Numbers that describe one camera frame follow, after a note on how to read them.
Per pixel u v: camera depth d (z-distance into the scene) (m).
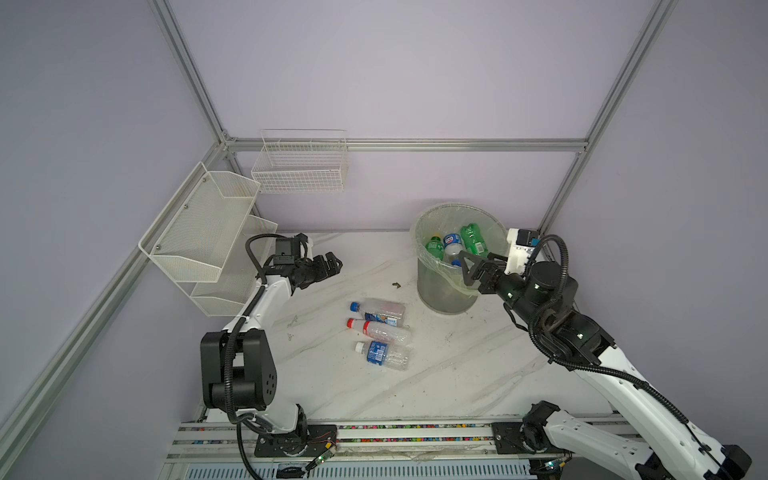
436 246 0.90
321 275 0.80
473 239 0.90
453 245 0.90
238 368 0.44
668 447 0.39
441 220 0.91
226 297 0.75
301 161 0.96
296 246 0.72
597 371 0.43
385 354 0.83
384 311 0.96
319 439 0.73
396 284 1.04
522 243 0.54
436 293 0.90
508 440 0.73
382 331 0.88
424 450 0.73
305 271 0.76
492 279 0.56
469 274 0.58
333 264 0.82
